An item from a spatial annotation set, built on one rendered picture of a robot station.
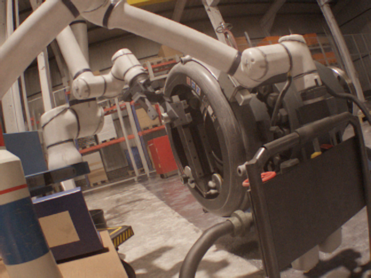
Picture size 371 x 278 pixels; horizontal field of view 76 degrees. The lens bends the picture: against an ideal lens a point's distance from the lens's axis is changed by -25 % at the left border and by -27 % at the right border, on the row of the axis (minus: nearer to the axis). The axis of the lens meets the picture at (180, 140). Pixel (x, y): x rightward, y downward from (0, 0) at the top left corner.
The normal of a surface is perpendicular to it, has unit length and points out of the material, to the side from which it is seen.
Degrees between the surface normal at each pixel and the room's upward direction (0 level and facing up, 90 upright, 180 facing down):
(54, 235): 96
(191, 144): 88
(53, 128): 90
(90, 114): 100
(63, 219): 96
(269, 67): 130
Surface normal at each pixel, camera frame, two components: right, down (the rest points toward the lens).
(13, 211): 0.67, -0.22
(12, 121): 0.91, -0.28
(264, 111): 0.28, -0.35
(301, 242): 0.30, -0.11
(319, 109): -0.17, 0.04
